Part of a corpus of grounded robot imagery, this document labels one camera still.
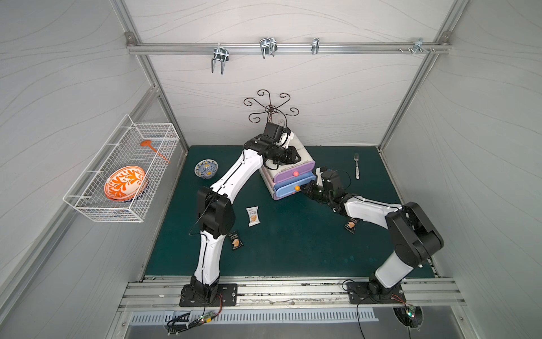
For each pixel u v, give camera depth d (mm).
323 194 782
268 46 764
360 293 739
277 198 972
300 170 868
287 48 783
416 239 455
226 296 735
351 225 900
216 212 521
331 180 707
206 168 1095
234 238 860
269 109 929
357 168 1111
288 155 772
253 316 703
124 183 638
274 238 860
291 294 749
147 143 784
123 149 703
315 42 717
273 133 690
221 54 782
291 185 869
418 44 765
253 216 929
